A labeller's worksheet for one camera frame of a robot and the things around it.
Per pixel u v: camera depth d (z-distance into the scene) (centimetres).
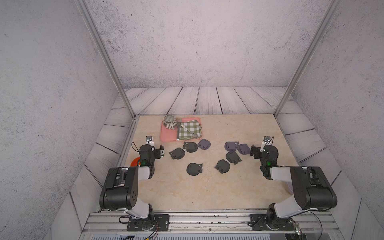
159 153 87
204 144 103
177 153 99
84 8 70
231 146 101
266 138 81
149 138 82
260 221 71
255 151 85
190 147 102
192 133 108
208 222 74
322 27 77
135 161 86
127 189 45
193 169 91
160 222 73
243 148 101
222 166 93
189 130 111
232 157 96
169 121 108
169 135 108
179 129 109
